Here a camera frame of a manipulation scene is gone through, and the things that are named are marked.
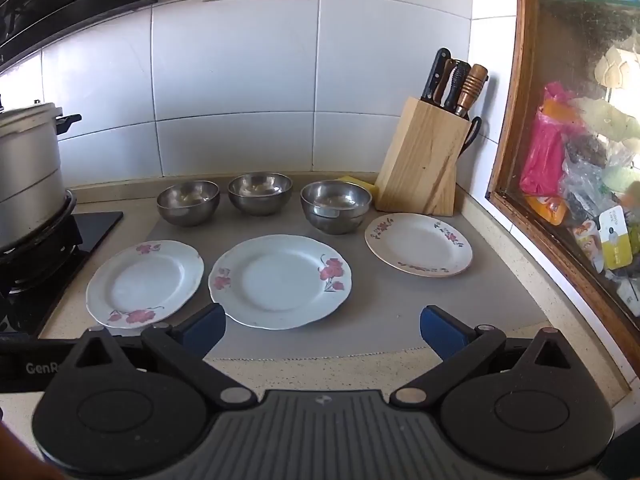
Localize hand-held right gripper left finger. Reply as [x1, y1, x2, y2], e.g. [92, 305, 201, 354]
[60, 304, 257, 407]

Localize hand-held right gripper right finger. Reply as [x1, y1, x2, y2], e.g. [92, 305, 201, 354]
[390, 305, 583, 407]

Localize small pink flower plate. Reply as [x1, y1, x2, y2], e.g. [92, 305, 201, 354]
[86, 240, 205, 329]

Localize small red flower plate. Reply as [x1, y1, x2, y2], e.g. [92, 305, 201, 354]
[364, 213, 474, 278]

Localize large pink flower plate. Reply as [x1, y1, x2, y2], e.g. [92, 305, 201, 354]
[208, 234, 353, 331]

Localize steel bowl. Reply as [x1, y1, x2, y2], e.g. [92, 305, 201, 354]
[306, 210, 368, 236]
[300, 180, 373, 222]
[156, 180, 221, 227]
[228, 172, 294, 217]

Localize person's left forearm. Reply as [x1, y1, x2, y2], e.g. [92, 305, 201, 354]
[0, 419, 71, 480]

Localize grey counter mat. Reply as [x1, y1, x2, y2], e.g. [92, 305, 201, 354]
[145, 200, 549, 359]

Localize black gas stove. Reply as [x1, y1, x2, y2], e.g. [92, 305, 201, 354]
[0, 190, 124, 337]

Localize orange packet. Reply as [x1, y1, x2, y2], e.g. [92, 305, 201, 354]
[525, 194, 569, 226]

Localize yellow sponge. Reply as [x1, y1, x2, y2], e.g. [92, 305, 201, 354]
[336, 175, 381, 196]

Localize wooden knife block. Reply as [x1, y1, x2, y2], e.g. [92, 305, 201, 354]
[375, 96, 471, 217]

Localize aluminium steamer pot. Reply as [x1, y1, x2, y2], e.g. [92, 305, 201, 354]
[0, 101, 82, 252]

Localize yellow-green card packet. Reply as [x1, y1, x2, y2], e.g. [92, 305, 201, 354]
[597, 205, 639, 272]

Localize black kitchen scissors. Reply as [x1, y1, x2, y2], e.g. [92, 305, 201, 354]
[457, 116, 483, 159]

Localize pink plastic bag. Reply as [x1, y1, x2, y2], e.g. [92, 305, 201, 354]
[520, 82, 583, 197]

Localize glass shelf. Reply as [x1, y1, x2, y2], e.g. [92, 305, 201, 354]
[539, 0, 640, 17]

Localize wooden window frame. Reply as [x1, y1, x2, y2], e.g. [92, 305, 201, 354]
[484, 0, 640, 362]

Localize light wooden handle knife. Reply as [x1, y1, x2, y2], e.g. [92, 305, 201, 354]
[454, 64, 489, 119]

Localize brown handle knife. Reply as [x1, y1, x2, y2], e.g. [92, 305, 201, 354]
[432, 58, 458, 107]

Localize black ribbed handle knife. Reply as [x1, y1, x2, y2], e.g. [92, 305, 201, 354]
[442, 61, 471, 112]

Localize black riveted handle knife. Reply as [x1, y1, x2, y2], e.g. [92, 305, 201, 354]
[421, 48, 452, 103]

